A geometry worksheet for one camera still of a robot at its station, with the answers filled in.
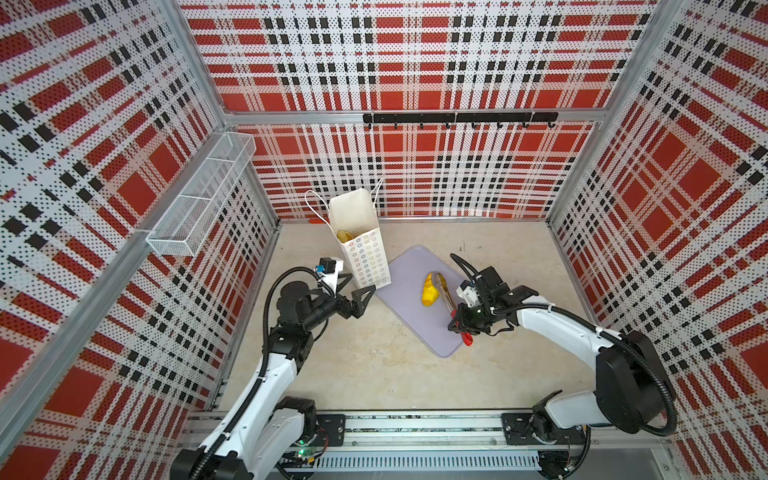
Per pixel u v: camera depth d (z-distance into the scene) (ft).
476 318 2.40
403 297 3.31
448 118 2.90
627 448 2.37
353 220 3.27
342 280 2.55
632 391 1.37
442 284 3.05
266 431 1.84
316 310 2.12
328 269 2.11
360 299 2.22
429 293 3.14
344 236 3.15
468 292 2.65
